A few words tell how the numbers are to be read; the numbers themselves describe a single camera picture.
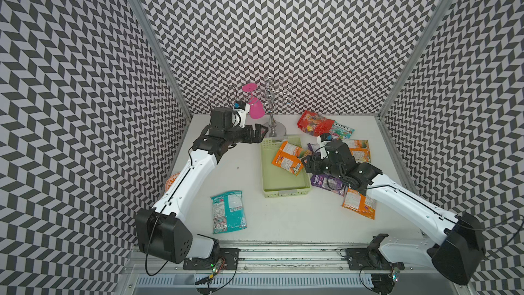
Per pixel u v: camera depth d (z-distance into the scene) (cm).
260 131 68
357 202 85
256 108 99
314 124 108
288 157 96
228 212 82
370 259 65
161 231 39
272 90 91
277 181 94
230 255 72
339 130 109
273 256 74
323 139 69
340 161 58
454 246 38
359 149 102
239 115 62
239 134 66
